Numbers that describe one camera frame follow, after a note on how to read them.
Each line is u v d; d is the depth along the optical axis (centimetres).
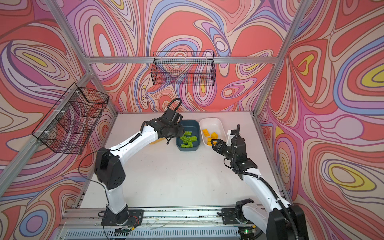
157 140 62
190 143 100
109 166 47
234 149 61
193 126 107
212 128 108
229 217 74
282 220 40
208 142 99
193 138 102
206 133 105
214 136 102
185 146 96
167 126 65
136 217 73
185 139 101
